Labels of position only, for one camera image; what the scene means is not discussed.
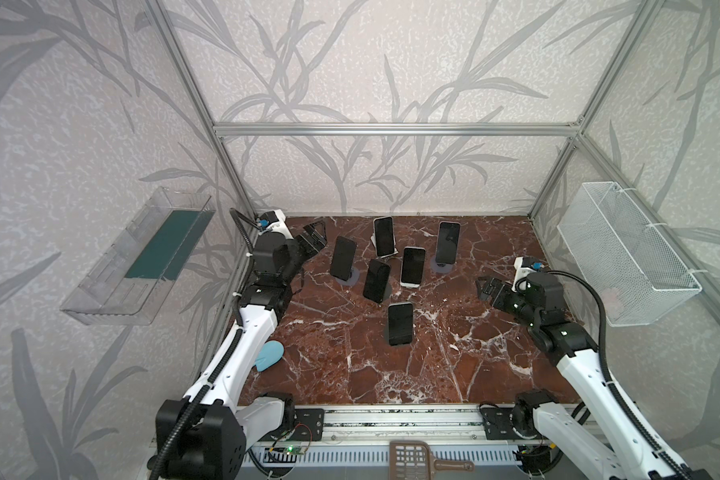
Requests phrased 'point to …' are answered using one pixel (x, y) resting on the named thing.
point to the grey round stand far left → (353, 279)
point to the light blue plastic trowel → (270, 354)
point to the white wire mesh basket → (624, 253)
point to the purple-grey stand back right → (440, 268)
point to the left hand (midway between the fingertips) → (321, 218)
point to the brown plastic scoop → (411, 460)
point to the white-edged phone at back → (384, 235)
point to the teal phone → (401, 323)
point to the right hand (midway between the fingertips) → (488, 275)
